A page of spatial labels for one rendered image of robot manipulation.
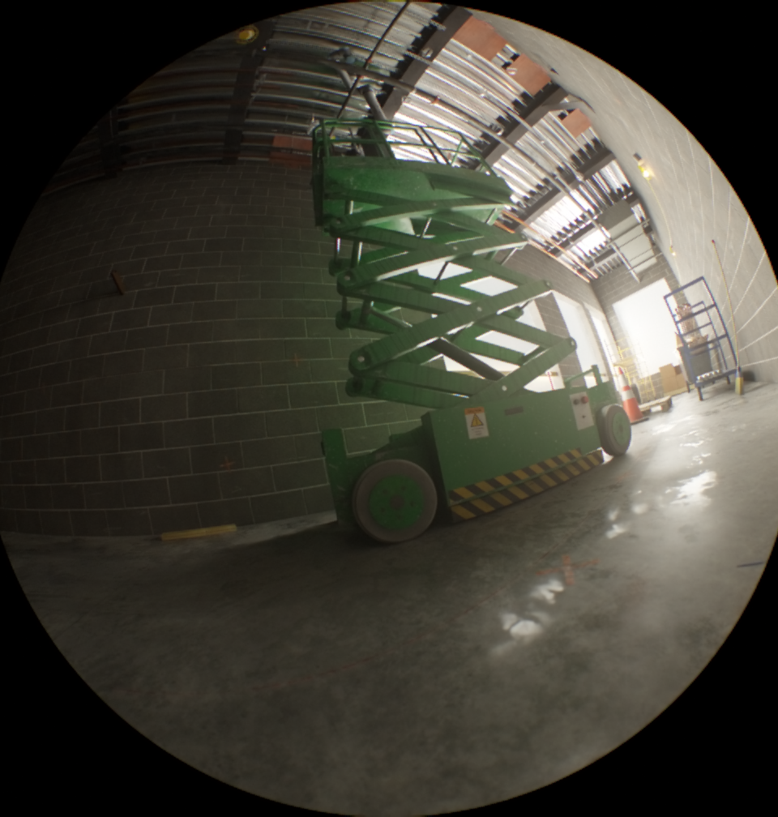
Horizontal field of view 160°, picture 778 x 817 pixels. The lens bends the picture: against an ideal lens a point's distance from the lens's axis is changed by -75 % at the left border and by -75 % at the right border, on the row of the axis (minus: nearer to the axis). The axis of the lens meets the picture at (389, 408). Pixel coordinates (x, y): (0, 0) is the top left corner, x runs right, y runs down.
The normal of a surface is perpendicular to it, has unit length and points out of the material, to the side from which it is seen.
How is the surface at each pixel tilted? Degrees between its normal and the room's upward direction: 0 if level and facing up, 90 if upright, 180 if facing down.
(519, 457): 90
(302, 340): 90
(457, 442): 90
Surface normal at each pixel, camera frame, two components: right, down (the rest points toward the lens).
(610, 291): -0.88, 0.09
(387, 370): 0.18, -0.22
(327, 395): 0.44, -0.25
